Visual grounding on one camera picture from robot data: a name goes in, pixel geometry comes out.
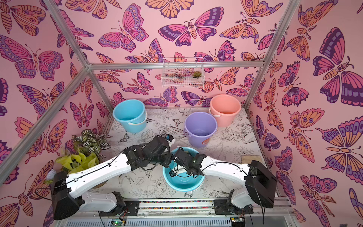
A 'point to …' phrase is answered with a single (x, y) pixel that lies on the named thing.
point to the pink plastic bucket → (224, 107)
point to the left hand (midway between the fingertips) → (174, 157)
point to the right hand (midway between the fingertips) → (187, 155)
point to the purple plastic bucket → (199, 127)
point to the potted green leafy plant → (85, 150)
